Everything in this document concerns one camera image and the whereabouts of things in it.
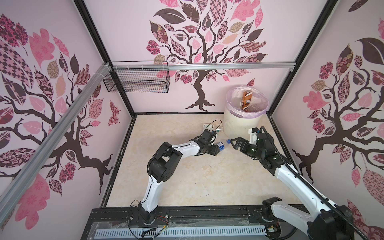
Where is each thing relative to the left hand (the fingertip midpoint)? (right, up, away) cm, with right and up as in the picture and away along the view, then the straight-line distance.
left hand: (214, 150), depth 97 cm
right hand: (+9, +8, -17) cm, 21 cm away
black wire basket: (-50, +48, -2) cm, 70 cm away
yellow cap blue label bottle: (+4, +4, -2) cm, 6 cm away
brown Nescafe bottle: (+21, +35, -1) cm, 40 cm away
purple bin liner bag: (+28, +30, -2) cm, 41 cm away
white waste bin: (+12, +16, -5) cm, 21 cm away
